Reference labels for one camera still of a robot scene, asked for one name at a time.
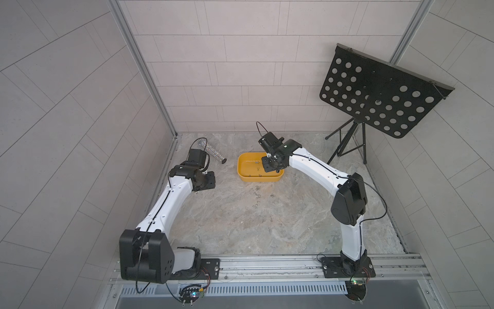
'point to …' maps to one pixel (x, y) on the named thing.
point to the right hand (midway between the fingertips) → (267, 165)
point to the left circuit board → (190, 293)
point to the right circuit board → (356, 290)
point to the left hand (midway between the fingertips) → (212, 179)
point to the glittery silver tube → (212, 151)
